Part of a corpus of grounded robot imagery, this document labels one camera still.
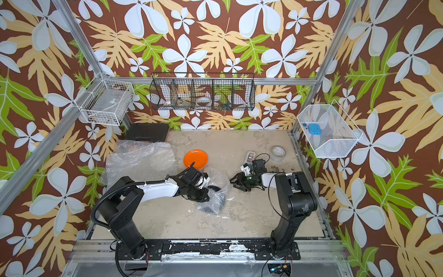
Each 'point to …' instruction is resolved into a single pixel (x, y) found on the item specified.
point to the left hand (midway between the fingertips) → (210, 198)
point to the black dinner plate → (217, 201)
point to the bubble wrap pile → (142, 161)
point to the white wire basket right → (329, 130)
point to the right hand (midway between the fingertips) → (231, 183)
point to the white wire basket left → (104, 100)
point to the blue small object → (314, 128)
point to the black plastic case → (154, 132)
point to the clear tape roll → (278, 154)
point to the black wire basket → (209, 91)
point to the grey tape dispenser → (250, 156)
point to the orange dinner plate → (199, 156)
